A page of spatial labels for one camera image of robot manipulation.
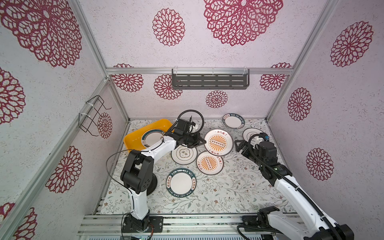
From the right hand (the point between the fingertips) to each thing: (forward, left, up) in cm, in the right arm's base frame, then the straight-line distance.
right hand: (240, 142), depth 79 cm
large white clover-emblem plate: (+4, +32, -22) cm, 39 cm away
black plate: (-16, +47, -20) cm, 54 cm away
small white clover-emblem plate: (+26, -15, -23) cm, 38 cm away
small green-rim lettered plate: (+38, -6, -22) cm, 45 cm away
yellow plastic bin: (+15, +69, -20) cm, 74 cm away
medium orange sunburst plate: (-2, +15, -21) cm, 26 cm away
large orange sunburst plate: (+5, +10, -7) cm, 13 cm away
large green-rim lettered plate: (-13, +32, -23) cm, 42 cm away
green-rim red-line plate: (+17, +56, -18) cm, 61 cm away
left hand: (+4, +18, -7) cm, 20 cm away
